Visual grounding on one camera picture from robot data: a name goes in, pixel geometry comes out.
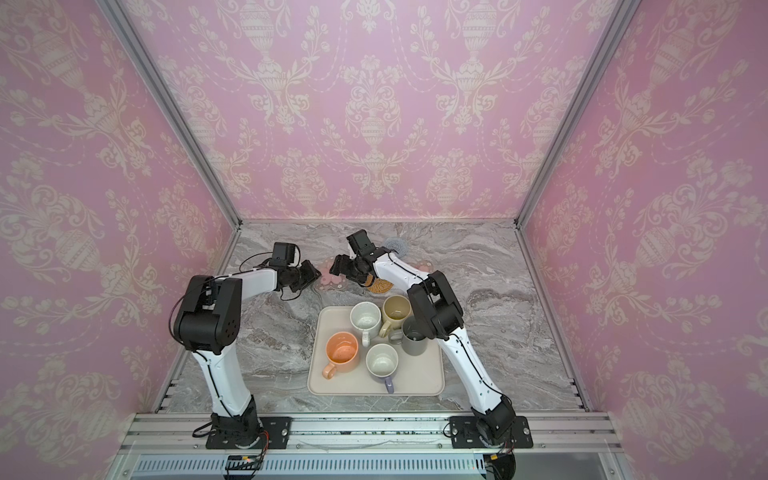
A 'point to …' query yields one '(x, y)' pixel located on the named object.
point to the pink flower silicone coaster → (329, 281)
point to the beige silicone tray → (416, 376)
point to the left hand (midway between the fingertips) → (321, 274)
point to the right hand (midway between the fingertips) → (337, 272)
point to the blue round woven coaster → (398, 244)
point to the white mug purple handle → (382, 361)
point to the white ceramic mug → (365, 317)
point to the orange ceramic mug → (342, 349)
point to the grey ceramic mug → (414, 341)
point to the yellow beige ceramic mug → (396, 308)
